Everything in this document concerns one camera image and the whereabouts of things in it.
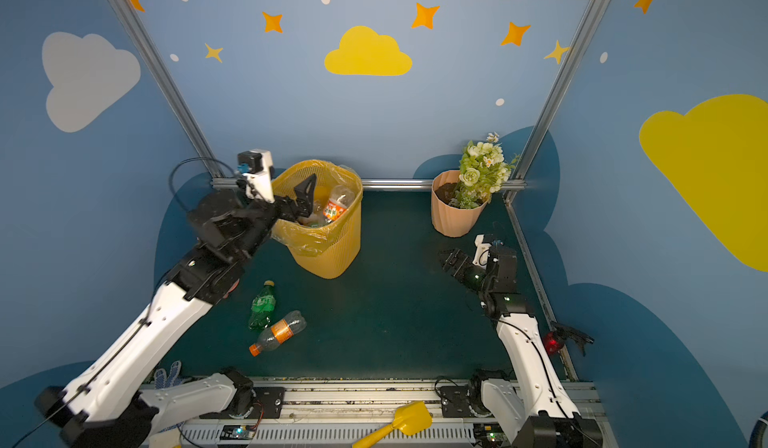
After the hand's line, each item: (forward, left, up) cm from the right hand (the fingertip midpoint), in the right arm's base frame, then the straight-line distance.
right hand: (450, 256), depth 81 cm
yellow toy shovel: (-36, +10, -18) cm, 41 cm away
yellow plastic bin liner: (0, +33, +1) cm, 33 cm away
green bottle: (-11, +55, -16) cm, 58 cm away
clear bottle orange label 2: (-19, +48, -15) cm, 54 cm away
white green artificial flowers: (+27, -11, +8) cm, 30 cm away
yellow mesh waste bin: (-1, +34, +5) cm, 34 cm away
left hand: (+1, +36, +28) cm, 46 cm away
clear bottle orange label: (+9, +30, +12) cm, 34 cm away
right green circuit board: (-38, -10, -20) cm, 44 cm away
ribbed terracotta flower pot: (+20, -2, -8) cm, 22 cm away
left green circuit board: (-41, +52, -18) cm, 69 cm away
